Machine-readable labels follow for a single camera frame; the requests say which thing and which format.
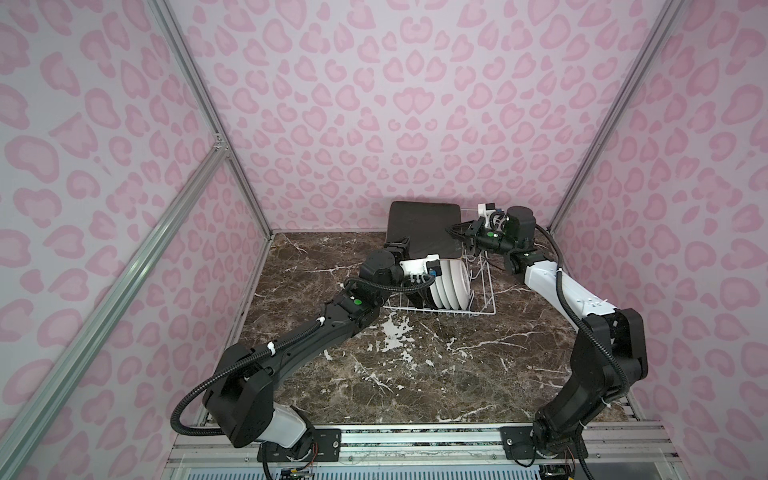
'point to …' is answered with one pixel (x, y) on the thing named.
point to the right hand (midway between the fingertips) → (450, 228)
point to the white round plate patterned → (463, 289)
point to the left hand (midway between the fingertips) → (408, 239)
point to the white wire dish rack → (482, 302)
